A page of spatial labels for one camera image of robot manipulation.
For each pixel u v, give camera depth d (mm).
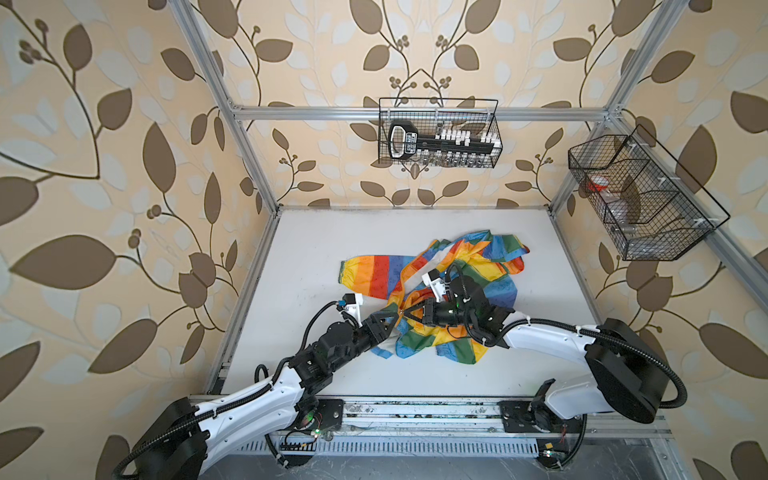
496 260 999
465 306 642
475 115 910
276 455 692
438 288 764
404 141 833
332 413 741
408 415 754
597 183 807
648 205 735
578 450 692
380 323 715
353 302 736
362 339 692
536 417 662
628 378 427
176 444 424
